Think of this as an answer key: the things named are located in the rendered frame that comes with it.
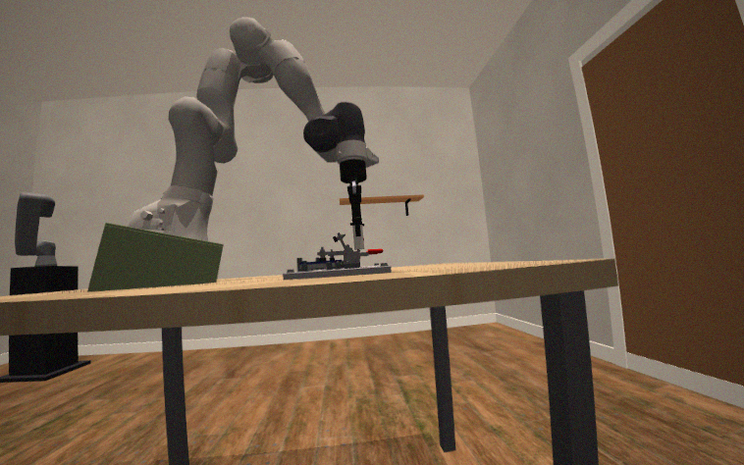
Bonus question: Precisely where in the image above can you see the blue rectangular plate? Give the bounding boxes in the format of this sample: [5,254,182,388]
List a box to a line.
[299,260,337,269]

